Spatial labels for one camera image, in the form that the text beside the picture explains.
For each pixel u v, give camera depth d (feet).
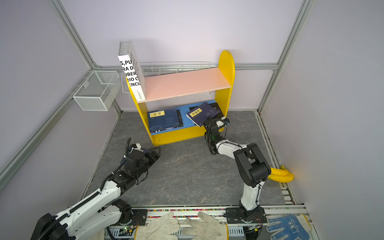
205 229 2.32
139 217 2.41
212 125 2.33
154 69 3.02
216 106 3.37
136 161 2.02
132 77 1.97
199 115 3.16
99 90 3.25
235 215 2.42
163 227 2.32
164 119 3.01
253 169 1.62
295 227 2.32
